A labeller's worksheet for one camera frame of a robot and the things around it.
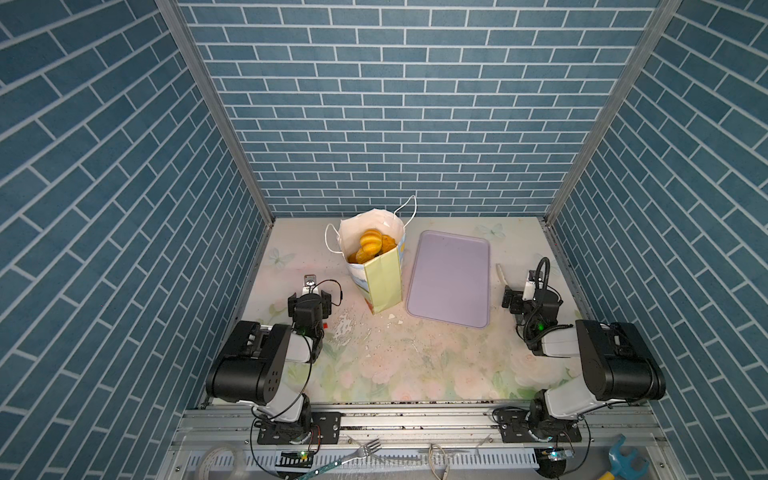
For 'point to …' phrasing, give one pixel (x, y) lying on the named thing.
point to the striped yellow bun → (371, 240)
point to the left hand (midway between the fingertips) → (310, 291)
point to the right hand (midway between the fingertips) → (523, 284)
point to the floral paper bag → (379, 278)
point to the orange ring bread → (360, 256)
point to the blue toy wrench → (631, 467)
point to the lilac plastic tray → (450, 279)
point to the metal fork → (366, 451)
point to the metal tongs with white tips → (501, 273)
